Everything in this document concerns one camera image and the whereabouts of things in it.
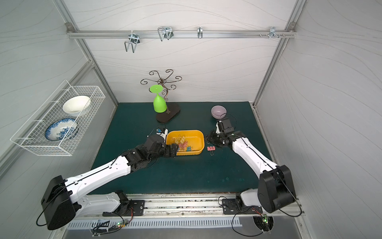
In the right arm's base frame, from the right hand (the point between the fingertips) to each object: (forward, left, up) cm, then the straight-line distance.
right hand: (206, 137), depth 85 cm
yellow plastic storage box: (+4, +11, -13) cm, 18 cm away
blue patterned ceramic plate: (-11, +66, +21) cm, 70 cm away
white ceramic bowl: (+2, +67, +22) cm, 71 cm away
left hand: (-8, +19, +3) cm, 20 cm away
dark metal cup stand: (+32, +27, -11) cm, 43 cm away
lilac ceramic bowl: (+30, -9, -10) cm, 33 cm away
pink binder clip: (-1, -4, -11) cm, 12 cm away
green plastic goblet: (+16, +29, +10) cm, 35 cm away
